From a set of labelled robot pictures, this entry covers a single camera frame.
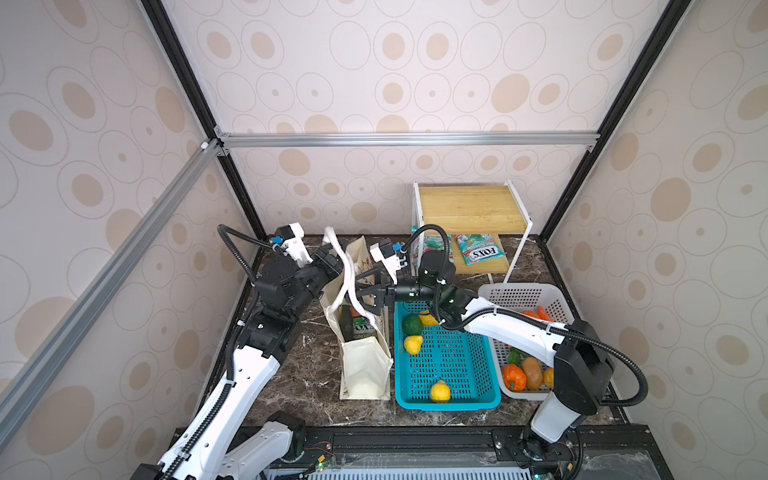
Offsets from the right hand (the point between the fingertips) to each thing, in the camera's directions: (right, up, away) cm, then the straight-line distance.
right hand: (350, 296), depth 65 cm
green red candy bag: (+22, +14, +27) cm, 38 cm away
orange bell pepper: (+41, -23, +13) cm, 49 cm away
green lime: (+15, -11, +23) cm, 30 cm away
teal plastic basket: (+30, -21, +23) cm, 44 cm away
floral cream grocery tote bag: (+3, -12, -1) cm, 13 cm away
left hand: (+1, +12, -2) cm, 13 cm away
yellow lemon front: (+22, -27, +13) cm, 37 cm away
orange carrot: (+56, -9, +29) cm, 64 cm away
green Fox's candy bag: (+36, +12, +27) cm, 46 cm away
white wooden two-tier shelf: (+32, +22, +18) cm, 43 cm away
